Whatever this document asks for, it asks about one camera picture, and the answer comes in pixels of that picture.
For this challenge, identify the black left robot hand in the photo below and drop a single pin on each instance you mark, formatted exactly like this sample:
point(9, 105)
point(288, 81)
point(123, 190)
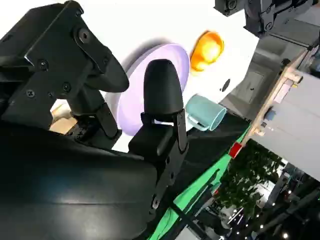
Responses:
point(265, 17)

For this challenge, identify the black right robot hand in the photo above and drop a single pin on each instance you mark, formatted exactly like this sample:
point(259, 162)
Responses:
point(62, 187)

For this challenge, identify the beige towel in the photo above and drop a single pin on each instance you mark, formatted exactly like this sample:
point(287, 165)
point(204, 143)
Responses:
point(62, 125)

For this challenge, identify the orange and white bread roll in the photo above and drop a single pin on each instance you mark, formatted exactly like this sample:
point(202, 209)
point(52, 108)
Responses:
point(208, 51)

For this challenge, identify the lilac plate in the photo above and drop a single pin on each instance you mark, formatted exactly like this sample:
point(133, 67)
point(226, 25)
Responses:
point(183, 67)

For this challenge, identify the pale green mug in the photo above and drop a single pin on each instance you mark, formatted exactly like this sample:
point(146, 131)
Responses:
point(205, 112)

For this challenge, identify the grey cabinet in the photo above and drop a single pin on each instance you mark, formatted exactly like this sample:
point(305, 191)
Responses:
point(295, 130)

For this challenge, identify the green cloth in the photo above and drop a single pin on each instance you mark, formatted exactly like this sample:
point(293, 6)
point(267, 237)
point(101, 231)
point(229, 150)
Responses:
point(197, 190)

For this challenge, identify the small red box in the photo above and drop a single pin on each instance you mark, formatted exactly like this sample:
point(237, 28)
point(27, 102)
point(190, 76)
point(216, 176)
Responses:
point(235, 150)

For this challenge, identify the black backdrop cloth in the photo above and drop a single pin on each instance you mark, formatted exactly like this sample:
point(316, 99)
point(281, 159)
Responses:
point(212, 145)

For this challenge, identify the green leafy plant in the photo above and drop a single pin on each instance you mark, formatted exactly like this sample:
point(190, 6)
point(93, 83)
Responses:
point(247, 180)

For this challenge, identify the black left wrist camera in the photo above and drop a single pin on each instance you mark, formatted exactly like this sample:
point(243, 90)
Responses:
point(226, 6)

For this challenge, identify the wooden frame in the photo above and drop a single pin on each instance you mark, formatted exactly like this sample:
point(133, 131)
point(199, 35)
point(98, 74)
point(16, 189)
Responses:
point(272, 100)

